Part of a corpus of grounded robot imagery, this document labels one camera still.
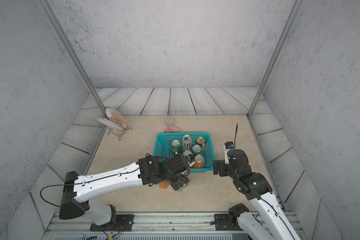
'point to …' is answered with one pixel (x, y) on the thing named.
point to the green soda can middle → (196, 150)
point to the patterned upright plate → (114, 115)
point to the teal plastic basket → (162, 145)
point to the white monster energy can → (187, 141)
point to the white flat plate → (110, 123)
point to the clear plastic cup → (169, 121)
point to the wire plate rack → (116, 132)
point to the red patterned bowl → (172, 129)
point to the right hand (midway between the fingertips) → (224, 161)
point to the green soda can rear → (175, 144)
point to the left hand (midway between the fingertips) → (185, 180)
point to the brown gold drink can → (200, 140)
